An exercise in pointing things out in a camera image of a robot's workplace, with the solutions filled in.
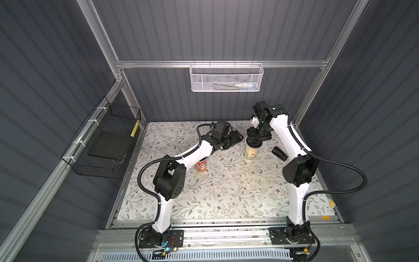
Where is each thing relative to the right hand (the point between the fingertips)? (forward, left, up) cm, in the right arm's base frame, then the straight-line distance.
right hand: (256, 139), depth 87 cm
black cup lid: (-2, +2, 0) cm, 3 cm away
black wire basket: (-16, +71, +13) cm, 74 cm away
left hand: (-1, +6, 0) cm, 6 cm away
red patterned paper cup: (-12, +30, -8) cm, 33 cm away
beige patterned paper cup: (-3, +1, -10) cm, 11 cm away
